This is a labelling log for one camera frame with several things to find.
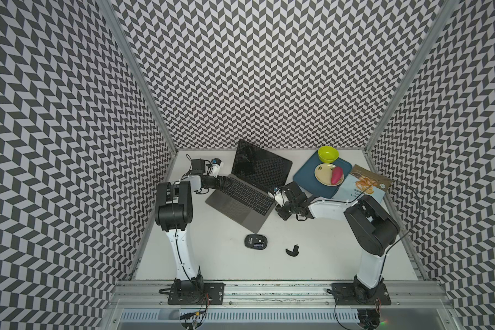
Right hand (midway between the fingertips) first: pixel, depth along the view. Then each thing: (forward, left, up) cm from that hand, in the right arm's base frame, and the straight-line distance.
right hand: (278, 209), depth 96 cm
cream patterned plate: (+19, -25, +2) cm, 31 cm away
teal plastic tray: (+19, -15, +2) cm, 24 cm away
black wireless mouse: (-16, +10, +3) cm, 19 cm away
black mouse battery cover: (-20, -6, 0) cm, 20 cm away
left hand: (+15, +25, +2) cm, 29 cm away
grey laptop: (+22, +11, 0) cm, 24 cm away
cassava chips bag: (+14, -44, +2) cm, 46 cm away
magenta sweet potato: (+16, -30, +6) cm, 34 cm away
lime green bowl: (+33, -30, +2) cm, 45 cm away
